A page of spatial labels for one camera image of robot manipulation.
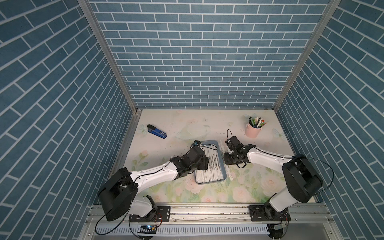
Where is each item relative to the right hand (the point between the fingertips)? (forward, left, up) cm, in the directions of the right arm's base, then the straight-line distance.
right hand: (226, 160), depth 91 cm
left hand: (-5, +12, +7) cm, 15 cm away
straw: (-4, +9, -1) cm, 10 cm away
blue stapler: (+17, +50, +3) cm, 53 cm away
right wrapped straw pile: (-8, -1, -1) cm, 8 cm away
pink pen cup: (+20, -17, +5) cm, 26 cm away
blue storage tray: (-7, +6, -1) cm, 10 cm away
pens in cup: (+24, -20, +9) cm, 33 cm away
